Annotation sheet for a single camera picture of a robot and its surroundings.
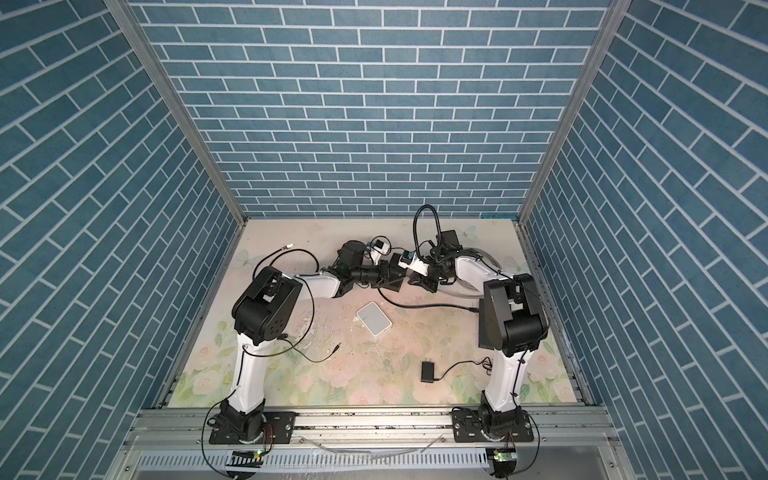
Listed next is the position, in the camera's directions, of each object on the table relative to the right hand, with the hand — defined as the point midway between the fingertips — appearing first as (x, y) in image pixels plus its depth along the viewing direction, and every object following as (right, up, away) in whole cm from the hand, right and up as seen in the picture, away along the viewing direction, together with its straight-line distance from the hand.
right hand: (412, 274), depth 96 cm
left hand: (-3, 0, -3) cm, 4 cm away
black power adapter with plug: (+4, -26, -15) cm, 30 cm away
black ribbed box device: (-5, +1, -3) cm, 6 cm away
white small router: (-12, -14, -5) cm, 19 cm away
